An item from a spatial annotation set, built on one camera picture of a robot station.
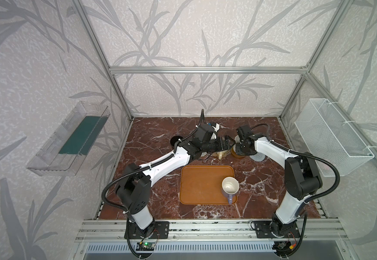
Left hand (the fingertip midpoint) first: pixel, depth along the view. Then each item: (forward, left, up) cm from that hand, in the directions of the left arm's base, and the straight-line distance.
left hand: (232, 140), depth 77 cm
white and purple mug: (-15, -1, -22) cm, 27 cm away
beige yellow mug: (+2, +3, -17) cm, 18 cm away
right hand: (+8, -10, -17) cm, 21 cm away
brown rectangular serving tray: (-14, +14, -23) cm, 30 cm away
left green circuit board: (-41, +39, -25) cm, 62 cm away
